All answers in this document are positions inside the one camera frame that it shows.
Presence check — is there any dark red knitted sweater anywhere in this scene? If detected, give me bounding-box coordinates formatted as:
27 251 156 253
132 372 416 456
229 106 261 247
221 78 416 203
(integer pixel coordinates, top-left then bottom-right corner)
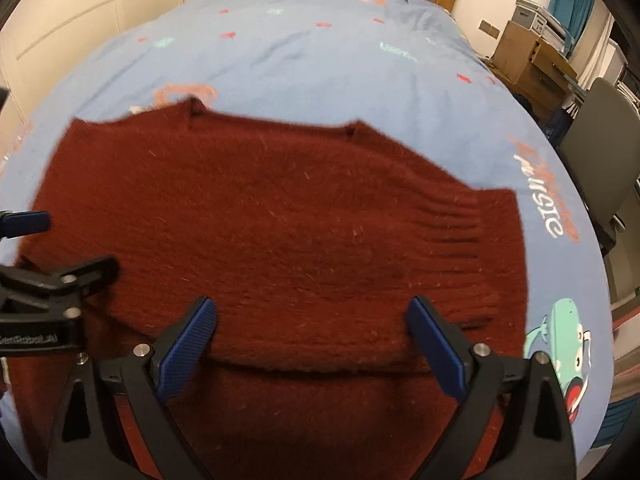
10 99 531 480

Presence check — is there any dark backpack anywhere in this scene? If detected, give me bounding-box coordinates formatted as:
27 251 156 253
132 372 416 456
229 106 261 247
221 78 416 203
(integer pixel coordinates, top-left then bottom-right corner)
515 91 568 143

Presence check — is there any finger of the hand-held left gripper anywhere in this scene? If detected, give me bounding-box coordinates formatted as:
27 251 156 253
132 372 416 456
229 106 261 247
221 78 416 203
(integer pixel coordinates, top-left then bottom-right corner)
0 256 120 313
0 211 51 239

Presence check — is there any grey printer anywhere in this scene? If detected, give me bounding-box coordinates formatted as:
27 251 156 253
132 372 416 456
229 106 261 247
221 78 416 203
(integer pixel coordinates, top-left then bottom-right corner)
515 0 571 41

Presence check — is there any blue printed blanket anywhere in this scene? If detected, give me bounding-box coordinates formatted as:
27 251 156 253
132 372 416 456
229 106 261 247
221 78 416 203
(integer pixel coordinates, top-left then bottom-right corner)
0 0 615 480

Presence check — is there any white wardrobe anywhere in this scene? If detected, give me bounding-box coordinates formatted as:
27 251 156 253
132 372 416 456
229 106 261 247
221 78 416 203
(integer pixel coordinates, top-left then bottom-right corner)
0 0 211 126

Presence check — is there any teal curtain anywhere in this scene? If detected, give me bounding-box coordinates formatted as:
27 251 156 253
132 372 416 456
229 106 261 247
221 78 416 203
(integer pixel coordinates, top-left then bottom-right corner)
547 0 596 56

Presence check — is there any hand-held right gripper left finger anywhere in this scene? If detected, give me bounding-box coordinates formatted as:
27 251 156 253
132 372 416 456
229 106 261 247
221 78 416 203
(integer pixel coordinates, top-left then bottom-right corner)
47 296 217 480

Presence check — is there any grey chair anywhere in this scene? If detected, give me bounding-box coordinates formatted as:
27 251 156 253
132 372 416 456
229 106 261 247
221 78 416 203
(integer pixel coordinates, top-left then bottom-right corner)
557 78 640 256

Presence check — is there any wooden nightstand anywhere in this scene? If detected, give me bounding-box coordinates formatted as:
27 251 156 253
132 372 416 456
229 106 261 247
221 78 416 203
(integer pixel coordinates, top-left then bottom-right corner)
492 21 578 111

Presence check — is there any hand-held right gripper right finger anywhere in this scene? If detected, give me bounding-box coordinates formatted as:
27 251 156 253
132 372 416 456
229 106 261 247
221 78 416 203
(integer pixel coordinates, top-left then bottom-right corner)
405 296 576 480

